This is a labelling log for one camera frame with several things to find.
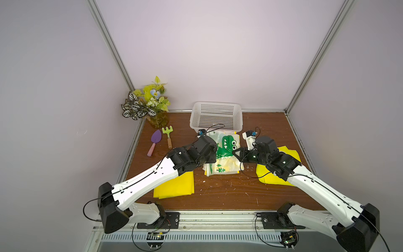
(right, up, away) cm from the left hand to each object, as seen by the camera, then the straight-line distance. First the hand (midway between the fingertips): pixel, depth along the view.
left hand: (217, 153), depth 72 cm
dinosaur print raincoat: (+4, -4, +1) cm, 6 cm away
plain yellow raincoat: (-18, -20, +11) cm, 29 cm away
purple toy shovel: (-40, +5, +34) cm, 53 cm away
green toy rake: (-32, +9, +35) cm, 49 cm away
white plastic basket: (+8, +20, +46) cm, 51 cm away
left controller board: (-29, -39, 0) cm, 49 cm away
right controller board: (+32, -39, -2) cm, 51 cm away
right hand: (+8, +2, +1) cm, 8 cm away
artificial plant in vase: (-40, +27, +23) cm, 54 cm away
